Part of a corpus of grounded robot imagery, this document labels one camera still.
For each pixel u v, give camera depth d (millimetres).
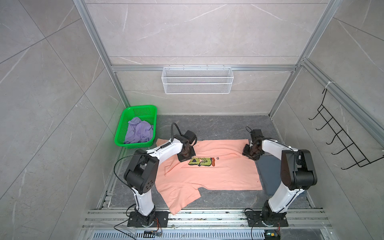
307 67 832
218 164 929
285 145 581
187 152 765
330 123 723
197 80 1009
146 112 1158
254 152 819
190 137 755
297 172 490
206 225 730
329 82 699
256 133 805
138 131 1044
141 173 483
